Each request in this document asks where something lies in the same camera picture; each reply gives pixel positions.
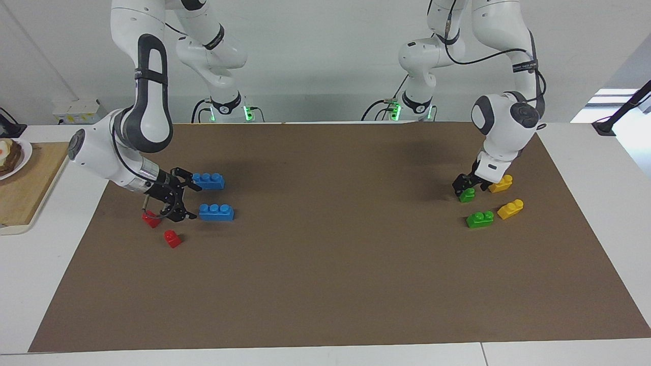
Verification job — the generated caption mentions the blue three-stud toy brick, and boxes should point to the blue three-stud toy brick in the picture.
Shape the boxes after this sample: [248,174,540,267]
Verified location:
[193,173,225,190]
[198,203,235,222]

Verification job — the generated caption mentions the yellow two-stud toy brick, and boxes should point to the yellow two-stud toy brick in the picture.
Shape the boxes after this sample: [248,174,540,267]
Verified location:
[497,199,524,220]
[488,174,514,194]

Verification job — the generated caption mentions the white socket box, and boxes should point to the white socket box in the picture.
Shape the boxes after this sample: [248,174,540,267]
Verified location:
[52,99,108,125]

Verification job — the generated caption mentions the wooden cutting board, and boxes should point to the wooden cutting board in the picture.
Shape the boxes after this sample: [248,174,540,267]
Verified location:
[0,142,73,228]

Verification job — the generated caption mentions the white plate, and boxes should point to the white plate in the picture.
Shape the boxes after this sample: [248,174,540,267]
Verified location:
[0,138,33,181]

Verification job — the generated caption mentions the brown table mat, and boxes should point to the brown table mat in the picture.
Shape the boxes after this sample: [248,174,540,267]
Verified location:
[28,121,651,353]

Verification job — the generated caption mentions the brown sandwich food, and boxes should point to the brown sandwich food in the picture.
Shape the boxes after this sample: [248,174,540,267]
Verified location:
[0,139,24,177]

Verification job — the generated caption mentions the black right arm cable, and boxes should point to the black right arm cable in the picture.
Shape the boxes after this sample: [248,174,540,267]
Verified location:
[113,130,177,220]

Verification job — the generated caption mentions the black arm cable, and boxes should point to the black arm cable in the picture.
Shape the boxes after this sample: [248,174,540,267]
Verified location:
[442,0,548,110]
[113,130,177,220]

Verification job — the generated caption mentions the black right base cable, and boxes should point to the black right base cable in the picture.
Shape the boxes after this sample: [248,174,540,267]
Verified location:
[191,99,212,123]

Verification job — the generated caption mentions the black base cable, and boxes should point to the black base cable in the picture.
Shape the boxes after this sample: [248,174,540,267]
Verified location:
[361,75,410,121]
[191,99,212,123]

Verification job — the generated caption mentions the black left base cable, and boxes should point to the black left base cable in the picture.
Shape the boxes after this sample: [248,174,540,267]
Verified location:
[361,75,410,121]

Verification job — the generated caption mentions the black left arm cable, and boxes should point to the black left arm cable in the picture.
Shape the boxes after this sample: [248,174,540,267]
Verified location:
[442,0,548,110]

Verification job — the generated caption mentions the black camera stand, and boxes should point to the black camera stand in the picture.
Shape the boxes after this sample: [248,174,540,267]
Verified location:
[593,80,651,137]

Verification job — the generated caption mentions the black device with cable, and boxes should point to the black device with cable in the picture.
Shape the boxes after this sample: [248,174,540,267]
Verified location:
[0,107,27,139]

